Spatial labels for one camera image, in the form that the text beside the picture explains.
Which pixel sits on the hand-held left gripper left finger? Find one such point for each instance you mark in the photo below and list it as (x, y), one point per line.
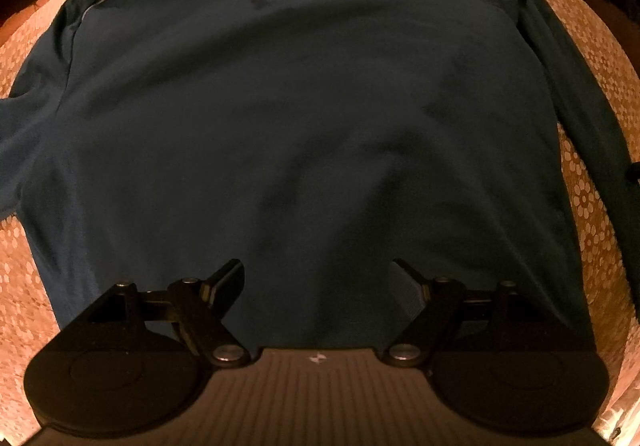
(227, 283)

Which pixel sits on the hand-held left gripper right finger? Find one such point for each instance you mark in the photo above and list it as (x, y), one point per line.
(407, 291)

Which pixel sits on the navy blue zip-neck shirt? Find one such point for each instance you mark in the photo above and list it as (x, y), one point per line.
(300, 101)

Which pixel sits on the pink lace tablecloth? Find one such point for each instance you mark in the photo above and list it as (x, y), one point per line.
(30, 276)

